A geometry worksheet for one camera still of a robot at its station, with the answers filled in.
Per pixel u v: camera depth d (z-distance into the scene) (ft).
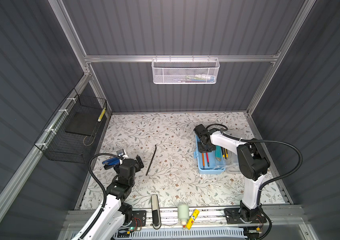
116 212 1.74
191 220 2.33
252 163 1.71
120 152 2.28
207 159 3.07
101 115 2.67
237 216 2.39
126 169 1.96
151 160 3.08
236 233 2.32
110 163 2.99
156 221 2.24
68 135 2.38
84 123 2.49
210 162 3.06
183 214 2.27
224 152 2.92
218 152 2.91
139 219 2.37
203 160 3.12
